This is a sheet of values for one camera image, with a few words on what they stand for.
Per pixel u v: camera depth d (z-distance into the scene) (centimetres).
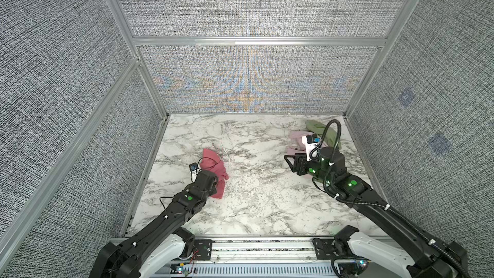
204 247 73
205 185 63
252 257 73
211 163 87
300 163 65
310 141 65
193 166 75
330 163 54
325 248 73
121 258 42
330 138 92
